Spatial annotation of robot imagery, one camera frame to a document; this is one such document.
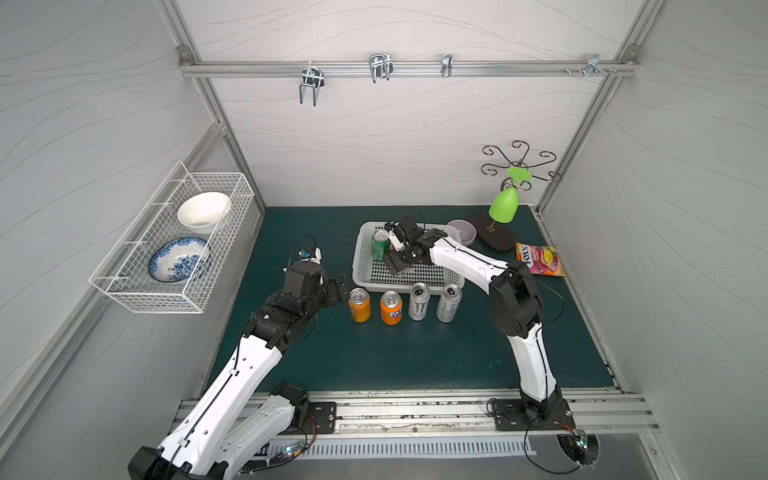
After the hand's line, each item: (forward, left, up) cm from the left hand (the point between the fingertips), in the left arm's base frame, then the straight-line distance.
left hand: (332, 280), depth 76 cm
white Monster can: (-1, -31, -10) cm, 33 cm away
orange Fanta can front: (-2, -15, -11) cm, 19 cm away
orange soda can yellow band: (0, -6, -11) cm, 13 cm away
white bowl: (+11, +33, +12) cm, 37 cm away
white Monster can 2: (-1, -23, -9) cm, 25 cm away
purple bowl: (+32, -42, -17) cm, 56 cm away
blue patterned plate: (-3, +32, +12) cm, 35 cm away
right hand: (+18, -17, -12) cm, 28 cm away
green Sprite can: (+21, -11, -11) cm, 26 cm away
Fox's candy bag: (+20, -67, -18) cm, 73 cm away
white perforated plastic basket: (+15, -9, -21) cm, 27 cm away
